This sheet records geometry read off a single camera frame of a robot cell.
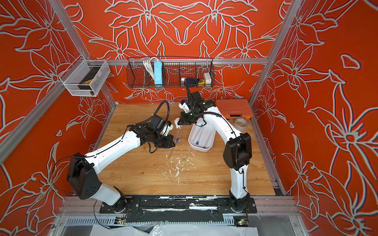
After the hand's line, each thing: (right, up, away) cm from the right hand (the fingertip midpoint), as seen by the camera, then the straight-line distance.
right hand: (175, 123), depth 81 cm
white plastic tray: (+17, -10, +19) cm, 27 cm away
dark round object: (+9, +27, +15) cm, 32 cm away
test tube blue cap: (+18, -16, +11) cm, 26 cm away
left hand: (0, -12, -2) cm, 12 cm away
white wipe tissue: (+1, +1, +2) cm, 2 cm away
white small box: (+20, +28, +11) cm, 36 cm away
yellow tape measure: (+16, +27, +13) cm, 34 cm away
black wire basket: (+13, +34, +18) cm, 40 cm away
